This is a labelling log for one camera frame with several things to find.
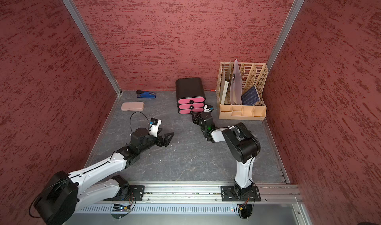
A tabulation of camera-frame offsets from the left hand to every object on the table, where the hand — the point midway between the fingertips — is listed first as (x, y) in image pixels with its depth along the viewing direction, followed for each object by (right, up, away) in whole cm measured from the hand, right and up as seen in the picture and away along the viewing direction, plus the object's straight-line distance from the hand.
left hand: (167, 134), depth 83 cm
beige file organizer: (+58, +36, +21) cm, 72 cm away
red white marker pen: (+31, +29, +40) cm, 59 cm away
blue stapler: (-27, +25, +33) cm, 50 cm away
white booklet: (+35, +25, +9) cm, 44 cm away
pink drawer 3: (+12, +12, +21) cm, 27 cm away
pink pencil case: (-31, +16, +27) cm, 44 cm away
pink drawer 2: (+14, +15, +17) cm, 27 cm away
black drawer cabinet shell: (+12, +28, +21) cm, 37 cm away
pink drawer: (+15, +20, +13) cm, 28 cm away
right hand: (+15, +9, +16) cm, 24 cm away
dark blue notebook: (+56, +22, +20) cm, 63 cm away
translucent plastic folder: (+46, +31, +24) cm, 61 cm away
